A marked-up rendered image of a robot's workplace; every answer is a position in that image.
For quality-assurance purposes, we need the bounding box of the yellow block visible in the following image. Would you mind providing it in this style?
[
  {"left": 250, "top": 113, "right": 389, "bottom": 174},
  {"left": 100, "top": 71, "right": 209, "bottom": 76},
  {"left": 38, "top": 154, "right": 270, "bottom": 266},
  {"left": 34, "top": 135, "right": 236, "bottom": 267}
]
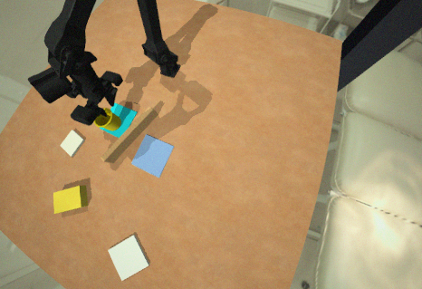
[{"left": 53, "top": 185, "right": 89, "bottom": 214}]

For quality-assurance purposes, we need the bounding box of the cream flat rectangular block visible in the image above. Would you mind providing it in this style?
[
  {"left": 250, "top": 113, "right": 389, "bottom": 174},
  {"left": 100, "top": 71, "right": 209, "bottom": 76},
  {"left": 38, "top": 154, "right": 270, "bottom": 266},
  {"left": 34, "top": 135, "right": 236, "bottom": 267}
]
[{"left": 61, "top": 130, "right": 84, "bottom": 157}]

